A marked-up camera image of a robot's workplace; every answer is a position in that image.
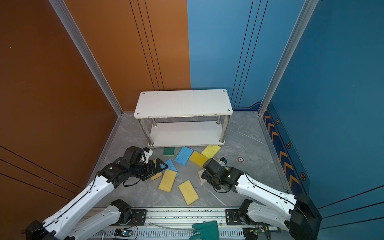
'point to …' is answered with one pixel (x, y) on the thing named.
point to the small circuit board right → (252, 233)
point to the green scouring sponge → (169, 151)
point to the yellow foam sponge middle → (167, 180)
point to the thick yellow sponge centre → (198, 158)
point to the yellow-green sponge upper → (210, 151)
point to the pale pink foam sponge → (200, 173)
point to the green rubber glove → (206, 230)
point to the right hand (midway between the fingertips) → (202, 178)
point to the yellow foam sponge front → (188, 192)
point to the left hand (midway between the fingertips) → (163, 168)
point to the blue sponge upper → (183, 155)
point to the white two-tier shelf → (184, 118)
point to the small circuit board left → (123, 232)
